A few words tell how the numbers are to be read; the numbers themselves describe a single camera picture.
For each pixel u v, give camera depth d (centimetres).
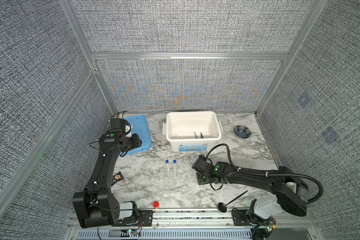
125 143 69
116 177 85
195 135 106
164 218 75
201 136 104
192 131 106
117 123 62
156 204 76
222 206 77
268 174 46
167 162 77
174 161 76
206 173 63
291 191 43
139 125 111
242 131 105
